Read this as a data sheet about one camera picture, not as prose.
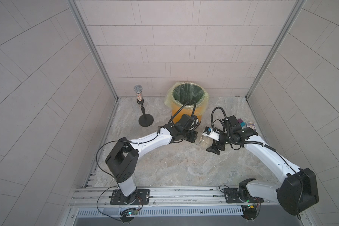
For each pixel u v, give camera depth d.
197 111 0.84
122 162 0.43
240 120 1.00
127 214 0.64
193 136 0.71
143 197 0.71
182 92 0.95
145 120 1.01
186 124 0.64
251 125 0.97
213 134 0.69
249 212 0.67
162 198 0.71
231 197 0.71
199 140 0.79
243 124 0.99
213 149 0.68
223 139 0.67
